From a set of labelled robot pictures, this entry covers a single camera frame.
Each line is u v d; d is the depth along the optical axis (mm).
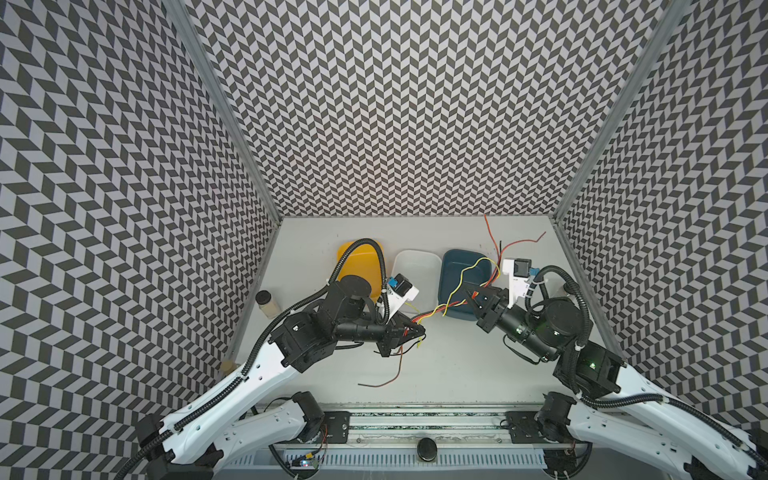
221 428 402
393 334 526
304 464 666
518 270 523
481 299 594
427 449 622
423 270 990
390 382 609
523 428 751
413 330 599
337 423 723
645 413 440
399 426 751
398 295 543
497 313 518
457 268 1160
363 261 1054
